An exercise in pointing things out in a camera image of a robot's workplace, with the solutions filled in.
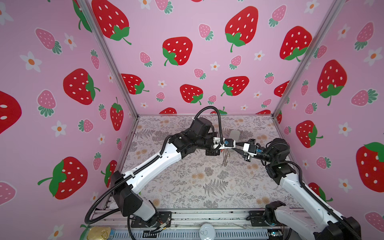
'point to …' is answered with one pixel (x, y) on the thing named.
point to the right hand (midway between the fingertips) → (230, 143)
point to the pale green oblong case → (235, 135)
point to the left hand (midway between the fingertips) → (226, 142)
